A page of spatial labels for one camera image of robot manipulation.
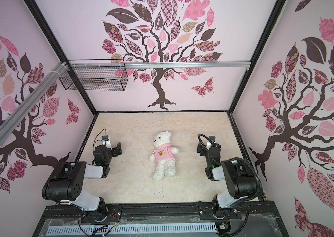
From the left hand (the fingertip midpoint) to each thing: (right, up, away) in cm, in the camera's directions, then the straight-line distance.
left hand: (113, 144), depth 94 cm
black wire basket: (-11, +46, 0) cm, 47 cm away
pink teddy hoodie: (+33, -4, -9) cm, 35 cm away
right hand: (+62, +3, -2) cm, 62 cm away
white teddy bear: (+34, -12, -11) cm, 38 cm away
